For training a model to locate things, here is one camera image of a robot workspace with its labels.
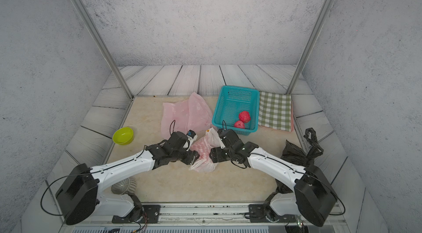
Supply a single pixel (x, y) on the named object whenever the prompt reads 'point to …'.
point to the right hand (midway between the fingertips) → (216, 154)
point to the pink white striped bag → (203, 146)
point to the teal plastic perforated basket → (238, 107)
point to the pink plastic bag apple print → (192, 114)
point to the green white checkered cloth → (275, 111)
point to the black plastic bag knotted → (294, 154)
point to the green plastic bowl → (123, 136)
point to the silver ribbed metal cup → (127, 186)
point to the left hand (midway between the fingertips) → (197, 154)
